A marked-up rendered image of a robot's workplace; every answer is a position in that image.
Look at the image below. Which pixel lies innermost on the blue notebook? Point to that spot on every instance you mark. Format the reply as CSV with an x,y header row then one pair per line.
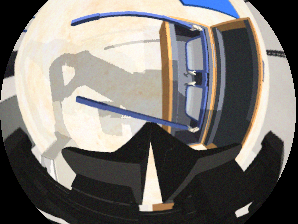
x,y
222,6

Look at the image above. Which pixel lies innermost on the blue glasses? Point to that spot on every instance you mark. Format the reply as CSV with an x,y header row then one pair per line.
x,y
196,61

